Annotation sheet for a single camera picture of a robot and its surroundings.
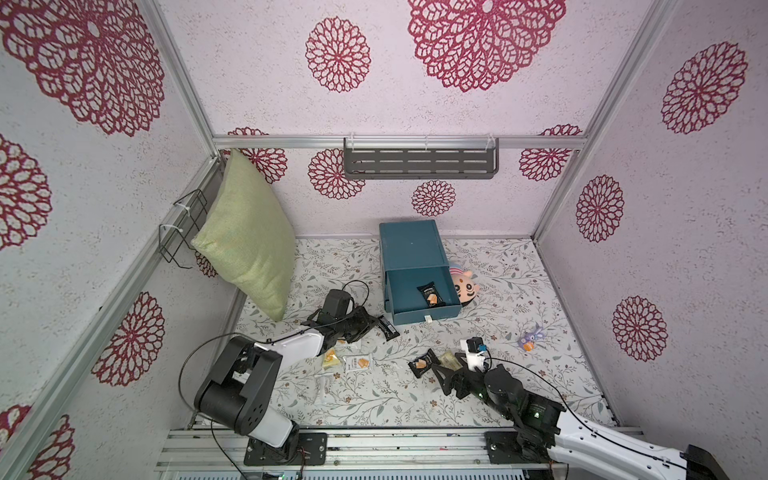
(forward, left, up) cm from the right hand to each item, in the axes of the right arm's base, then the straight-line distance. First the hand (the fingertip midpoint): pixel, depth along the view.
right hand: (442, 361), depth 79 cm
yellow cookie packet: (+3, +31, -7) cm, 32 cm away
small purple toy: (+10, -27, -8) cm, 30 cm away
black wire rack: (+20, +68, +24) cm, 75 cm away
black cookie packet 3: (+11, +15, -3) cm, 19 cm away
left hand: (+13, +17, -3) cm, 22 cm away
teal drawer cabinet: (+21, +5, +6) cm, 22 cm away
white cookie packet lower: (+2, +23, -8) cm, 24 cm away
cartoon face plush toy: (+26, -10, -1) cm, 28 cm away
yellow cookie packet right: (+4, -4, -9) cm, 10 cm away
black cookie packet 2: (+3, +4, -8) cm, 10 cm away
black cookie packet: (+16, +2, +7) cm, 17 cm away
